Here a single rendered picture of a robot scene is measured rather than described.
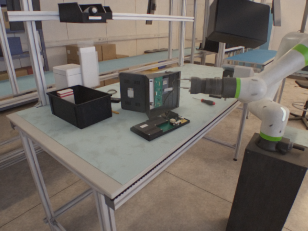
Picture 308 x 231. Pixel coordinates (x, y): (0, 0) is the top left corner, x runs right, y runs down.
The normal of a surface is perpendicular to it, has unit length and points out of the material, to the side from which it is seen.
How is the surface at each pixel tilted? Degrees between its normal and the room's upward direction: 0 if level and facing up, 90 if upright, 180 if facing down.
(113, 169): 0
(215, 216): 0
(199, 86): 90
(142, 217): 0
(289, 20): 90
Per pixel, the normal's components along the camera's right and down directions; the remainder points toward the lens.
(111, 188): 0.00, -0.91
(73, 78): 0.78, 0.26
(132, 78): -0.40, 0.37
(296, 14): -0.63, 0.32
